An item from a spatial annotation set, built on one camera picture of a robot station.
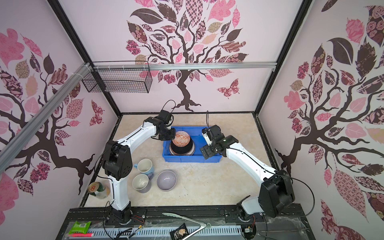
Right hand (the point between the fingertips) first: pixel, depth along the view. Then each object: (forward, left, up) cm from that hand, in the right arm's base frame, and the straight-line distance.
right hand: (211, 145), depth 84 cm
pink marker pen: (-40, +64, -13) cm, 76 cm away
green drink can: (-21, +60, -3) cm, 64 cm away
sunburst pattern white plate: (+1, +13, -11) cm, 17 cm away
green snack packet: (-38, +65, -12) cm, 76 cm away
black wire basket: (+41, +58, +20) cm, 74 cm away
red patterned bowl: (+11, +19, -8) cm, 23 cm away
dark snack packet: (-40, +17, -12) cm, 46 cm away
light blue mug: (-8, +40, -9) cm, 41 cm away
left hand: (+8, +23, -4) cm, 25 cm away
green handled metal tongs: (-38, +6, -12) cm, 40 cm away
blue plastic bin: (+18, +9, -14) cm, 24 cm away
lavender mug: (-17, +40, -12) cm, 45 cm away
